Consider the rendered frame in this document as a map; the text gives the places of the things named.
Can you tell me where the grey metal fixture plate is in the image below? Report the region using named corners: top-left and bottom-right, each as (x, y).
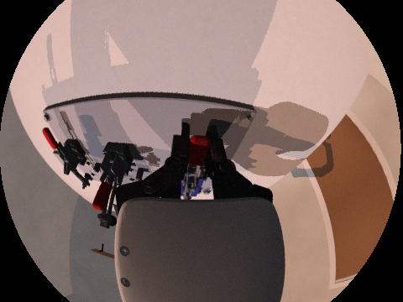
top-left (43, 92), bottom-right (257, 185)

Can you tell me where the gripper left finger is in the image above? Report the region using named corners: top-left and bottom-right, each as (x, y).
top-left (115, 122), bottom-right (190, 213)

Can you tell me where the blue plate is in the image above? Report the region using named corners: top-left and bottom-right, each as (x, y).
top-left (181, 174), bottom-right (204, 196)

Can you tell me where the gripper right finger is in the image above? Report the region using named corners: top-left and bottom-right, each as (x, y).
top-left (204, 125), bottom-right (273, 203)

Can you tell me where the grey rectangular block with milled slot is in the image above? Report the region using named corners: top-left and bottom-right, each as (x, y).
top-left (53, 150), bottom-right (64, 166)

